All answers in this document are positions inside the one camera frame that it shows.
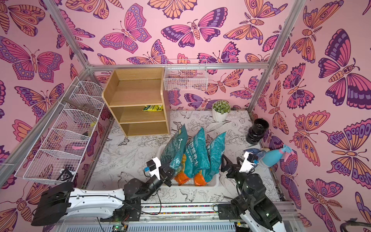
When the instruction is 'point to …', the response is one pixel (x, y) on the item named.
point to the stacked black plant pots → (256, 132)
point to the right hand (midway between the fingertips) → (229, 157)
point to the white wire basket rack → (63, 141)
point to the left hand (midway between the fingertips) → (178, 160)
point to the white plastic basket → (213, 183)
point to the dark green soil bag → (173, 154)
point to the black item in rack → (65, 175)
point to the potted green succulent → (220, 109)
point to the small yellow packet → (152, 108)
